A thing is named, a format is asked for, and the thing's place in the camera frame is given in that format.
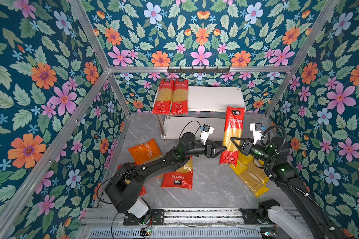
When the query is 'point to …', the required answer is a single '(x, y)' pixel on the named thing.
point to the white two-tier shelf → (207, 105)
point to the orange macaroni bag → (145, 153)
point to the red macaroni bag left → (142, 191)
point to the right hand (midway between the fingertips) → (232, 138)
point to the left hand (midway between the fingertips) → (226, 146)
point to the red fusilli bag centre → (182, 178)
